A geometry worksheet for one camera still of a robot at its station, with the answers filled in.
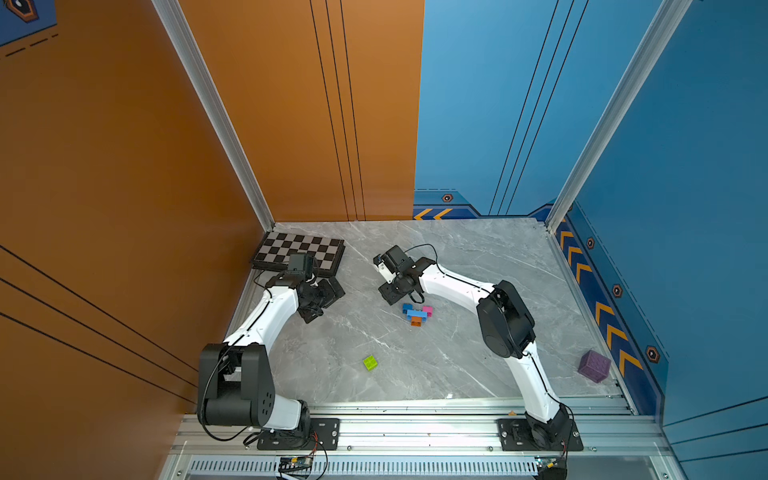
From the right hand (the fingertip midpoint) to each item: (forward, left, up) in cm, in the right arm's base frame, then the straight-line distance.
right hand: (390, 289), depth 98 cm
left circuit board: (-47, +22, -6) cm, 52 cm away
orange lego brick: (-11, -8, -2) cm, 14 cm away
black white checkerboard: (+17, +42, +1) cm, 46 cm away
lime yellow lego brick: (-24, +5, -1) cm, 24 cm away
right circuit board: (-47, -40, -6) cm, 62 cm away
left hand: (-6, +17, +6) cm, 19 cm away
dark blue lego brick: (-7, -5, 0) cm, 9 cm away
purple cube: (-25, -55, +1) cm, 61 cm away
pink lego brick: (-6, -13, -3) cm, 14 cm away
